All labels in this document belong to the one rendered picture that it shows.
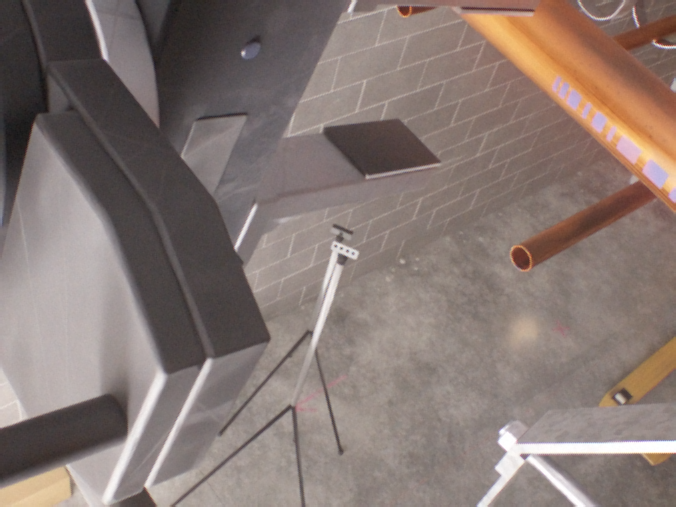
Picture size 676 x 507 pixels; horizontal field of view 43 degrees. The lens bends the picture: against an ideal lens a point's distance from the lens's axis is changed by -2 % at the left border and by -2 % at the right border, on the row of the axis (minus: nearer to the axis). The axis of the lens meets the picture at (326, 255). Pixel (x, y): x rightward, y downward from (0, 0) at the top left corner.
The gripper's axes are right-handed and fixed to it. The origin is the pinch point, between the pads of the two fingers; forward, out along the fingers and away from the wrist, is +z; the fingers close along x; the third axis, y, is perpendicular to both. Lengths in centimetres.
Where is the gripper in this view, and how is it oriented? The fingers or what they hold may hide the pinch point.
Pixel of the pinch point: (425, 72)
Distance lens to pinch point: 30.2
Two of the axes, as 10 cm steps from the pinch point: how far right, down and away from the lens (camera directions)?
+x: -3.9, 6.9, 6.0
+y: -5.8, -7.0, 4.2
